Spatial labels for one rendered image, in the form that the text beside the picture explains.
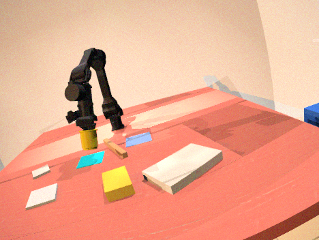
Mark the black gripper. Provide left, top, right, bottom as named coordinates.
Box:
left=76, top=100, right=97, bottom=131

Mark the yellow cup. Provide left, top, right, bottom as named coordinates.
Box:
left=79, top=129, right=98, bottom=151

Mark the yellow block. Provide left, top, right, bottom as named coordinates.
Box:
left=102, top=166, right=135, bottom=202

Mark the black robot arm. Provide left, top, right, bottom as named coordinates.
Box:
left=64, top=48, right=124, bottom=132

